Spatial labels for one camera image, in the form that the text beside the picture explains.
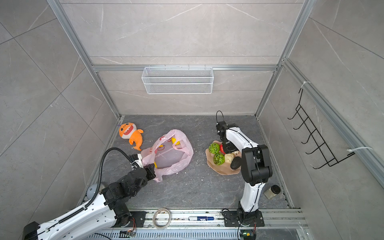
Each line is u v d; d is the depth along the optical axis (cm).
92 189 74
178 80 100
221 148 91
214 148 90
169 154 98
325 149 62
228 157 90
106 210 52
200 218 73
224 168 90
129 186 56
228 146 73
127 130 100
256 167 50
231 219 73
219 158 88
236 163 86
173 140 99
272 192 74
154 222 73
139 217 73
